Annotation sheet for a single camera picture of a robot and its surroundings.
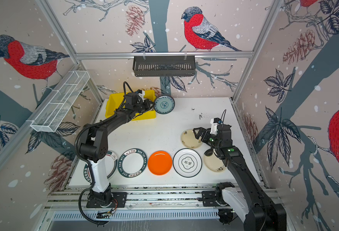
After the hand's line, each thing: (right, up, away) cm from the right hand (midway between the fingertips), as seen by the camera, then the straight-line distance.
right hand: (198, 132), depth 80 cm
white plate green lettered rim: (-39, -20, +6) cm, 44 cm away
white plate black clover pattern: (-6, -19, +6) cm, 21 cm away
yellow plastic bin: (-63, +20, +38) cm, 76 cm away
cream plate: (-3, -7, +18) cm, 20 cm away
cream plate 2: (+11, -20, +6) cm, 23 cm away
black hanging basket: (-22, +47, +27) cm, 58 cm away
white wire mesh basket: (-80, +11, -4) cm, 81 cm away
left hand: (-26, +18, +13) cm, 34 cm away
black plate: (+9, -14, +10) cm, 19 cm away
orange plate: (-22, -19, +6) cm, 30 cm away
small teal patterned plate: (-20, +17, +15) cm, 30 cm away
